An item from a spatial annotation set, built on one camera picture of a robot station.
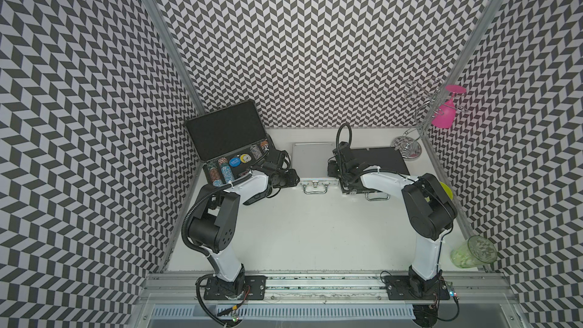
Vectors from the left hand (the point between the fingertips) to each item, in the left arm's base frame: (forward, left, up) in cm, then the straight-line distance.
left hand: (297, 181), depth 93 cm
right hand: (+6, -15, 0) cm, 16 cm away
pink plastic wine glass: (+19, -61, +18) cm, 66 cm away
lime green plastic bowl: (-4, -62, -1) cm, 62 cm away
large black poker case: (+22, +33, 0) cm, 40 cm away
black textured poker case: (+12, -42, -1) cm, 44 cm away
